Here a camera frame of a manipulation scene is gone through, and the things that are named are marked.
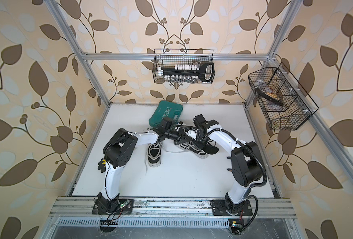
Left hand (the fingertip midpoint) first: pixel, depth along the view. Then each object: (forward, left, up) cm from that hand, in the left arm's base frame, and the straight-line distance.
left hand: (190, 137), depth 88 cm
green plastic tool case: (+29, +16, -6) cm, 34 cm away
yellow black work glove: (-13, +52, -11) cm, 55 cm away
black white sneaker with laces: (-8, +21, -5) cm, 23 cm away
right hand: (-2, -6, -4) cm, 7 cm away
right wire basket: (+4, -46, +22) cm, 51 cm away
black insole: (-9, -11, +3) cm, 14 cm away
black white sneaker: (-4, +1, -4) cm, 6 cm away
